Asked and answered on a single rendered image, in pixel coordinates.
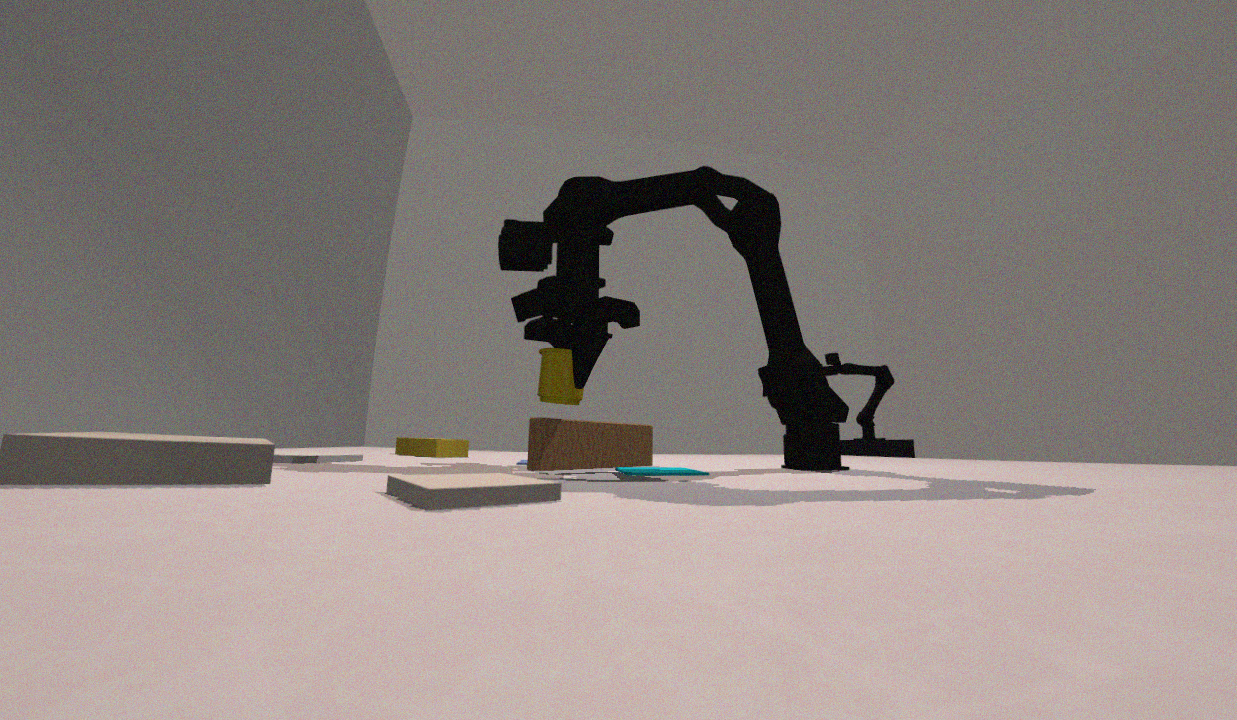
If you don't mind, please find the yellow block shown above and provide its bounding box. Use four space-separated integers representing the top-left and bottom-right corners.
395 437 469 458

